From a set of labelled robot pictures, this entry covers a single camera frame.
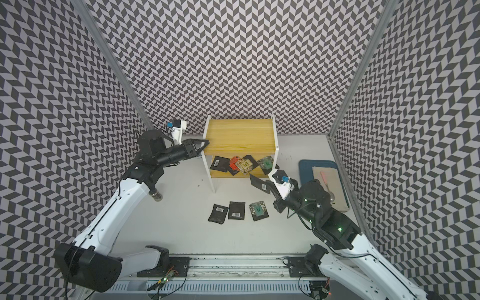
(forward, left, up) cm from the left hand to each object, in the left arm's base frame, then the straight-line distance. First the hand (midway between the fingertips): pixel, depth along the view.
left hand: (207, 144), depth 70 cm
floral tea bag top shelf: (+4, -24, -18) cm, 30 cm away
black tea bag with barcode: (-12, -10, -35) cm, 38 cm away
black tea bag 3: (+4, -2, -18) cm, 19 cm away
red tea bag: (+4, -8, -17) cm, 19 cm away
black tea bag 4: (+6, -17, -17) cm, 25 cm away
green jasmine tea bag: (-12, -20, -34) cm, 41 cm away
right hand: (-15, -23, -5) cm, 28 cm away
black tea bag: (-13, -20, -6) cm, 24 cm away
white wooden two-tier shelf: (+5, -11, -1) cm, 12 cm away
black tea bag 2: (-13, -1, -35) cm, 37 cm away
